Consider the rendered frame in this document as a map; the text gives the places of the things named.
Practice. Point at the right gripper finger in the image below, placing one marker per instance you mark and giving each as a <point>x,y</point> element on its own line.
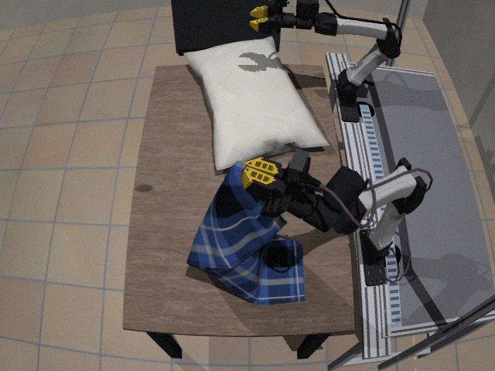
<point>260,12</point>
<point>254,24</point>

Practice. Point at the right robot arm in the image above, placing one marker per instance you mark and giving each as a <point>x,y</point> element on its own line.
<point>350,80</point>

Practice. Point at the blue plaid pillowcase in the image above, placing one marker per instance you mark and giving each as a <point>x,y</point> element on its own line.
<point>240,247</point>

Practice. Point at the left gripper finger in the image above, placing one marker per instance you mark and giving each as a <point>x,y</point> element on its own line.
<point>262,166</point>
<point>248,173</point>

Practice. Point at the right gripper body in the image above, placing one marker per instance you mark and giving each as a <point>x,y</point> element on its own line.
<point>287,21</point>

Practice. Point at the grey slotted metal rail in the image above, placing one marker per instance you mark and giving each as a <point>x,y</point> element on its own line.
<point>373,345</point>

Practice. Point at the white pillow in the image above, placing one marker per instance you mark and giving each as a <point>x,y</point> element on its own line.
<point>256,110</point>

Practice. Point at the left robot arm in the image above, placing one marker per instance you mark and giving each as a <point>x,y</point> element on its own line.
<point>346,184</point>

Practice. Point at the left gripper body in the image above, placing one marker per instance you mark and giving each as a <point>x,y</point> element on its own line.
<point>275,205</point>

